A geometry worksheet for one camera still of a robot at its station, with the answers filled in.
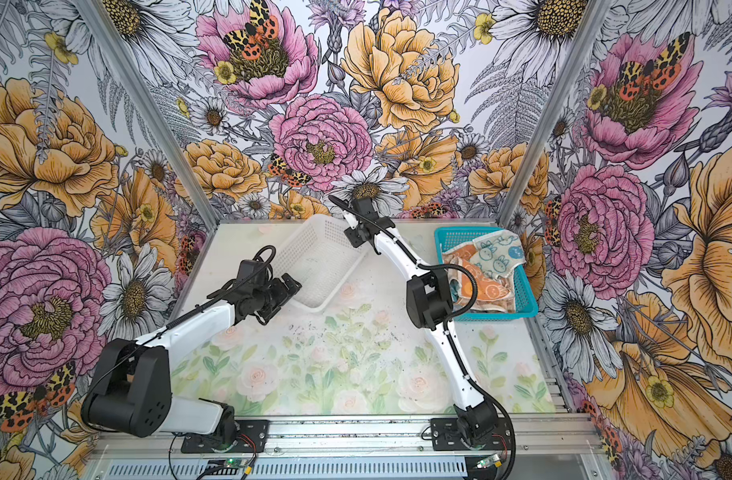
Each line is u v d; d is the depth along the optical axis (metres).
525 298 0.87
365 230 0.80
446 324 0.65
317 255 1.11
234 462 0.71
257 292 0.73
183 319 0.53
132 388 0.43
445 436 0.74
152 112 0.89
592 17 0.72
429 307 0.66
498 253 1.01
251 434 0.75
